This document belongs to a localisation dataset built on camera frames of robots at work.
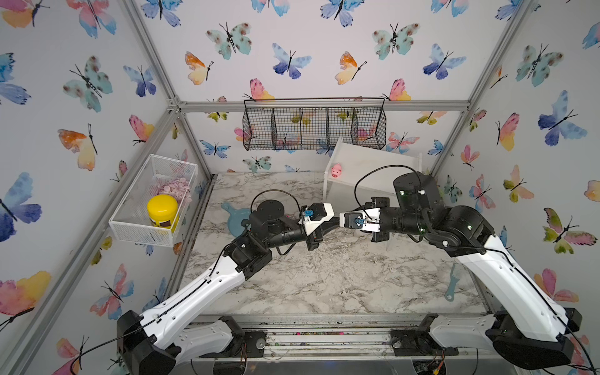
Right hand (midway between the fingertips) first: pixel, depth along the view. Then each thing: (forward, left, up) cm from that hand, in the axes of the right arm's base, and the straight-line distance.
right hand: (354, 207), depth 60 cm
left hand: (-3, +3, -2) cm, 4 cm away
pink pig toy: (+17, +4, -4) cm, 18 cm away
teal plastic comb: (-7, -39, -40) cm, 56 cm away
